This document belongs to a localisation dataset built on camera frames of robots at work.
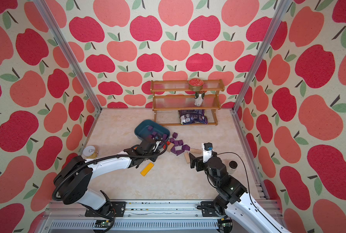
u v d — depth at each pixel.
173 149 0.96
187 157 0.93
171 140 1.00
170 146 0.98
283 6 0.69
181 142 0.98
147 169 0.88
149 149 0.70
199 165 0.66
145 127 1.08
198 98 0.96
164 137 0.98
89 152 0.90
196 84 0.90
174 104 1.20
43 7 0.69
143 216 0.74
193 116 1.05
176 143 0.98
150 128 1.07
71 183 0.44
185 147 0.98
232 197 0.51
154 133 1.04
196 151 0.96
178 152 0.96
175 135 1.02
